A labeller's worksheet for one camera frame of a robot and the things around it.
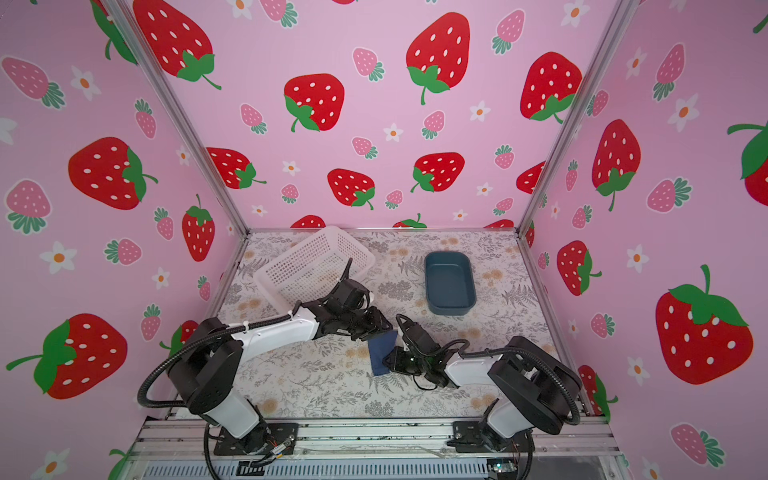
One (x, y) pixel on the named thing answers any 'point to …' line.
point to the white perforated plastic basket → (307, 274)
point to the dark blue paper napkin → (380, 346)
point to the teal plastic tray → (450, 283)
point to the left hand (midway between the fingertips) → (393, 328)
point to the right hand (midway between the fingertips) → (380, 363)
